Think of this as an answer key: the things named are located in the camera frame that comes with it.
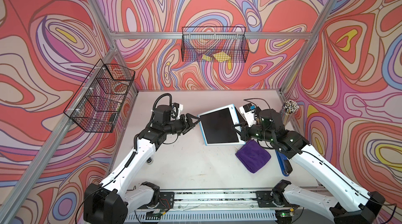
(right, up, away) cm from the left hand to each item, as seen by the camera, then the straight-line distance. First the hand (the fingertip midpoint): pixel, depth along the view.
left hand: (200, 123), depth 72 cm
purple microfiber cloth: (+29, -20, +12) cm, 37 cm away
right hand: (+16, -3, -2) cm, 16 cm away
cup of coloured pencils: (+51, +6, +15) cm, 53 cm away
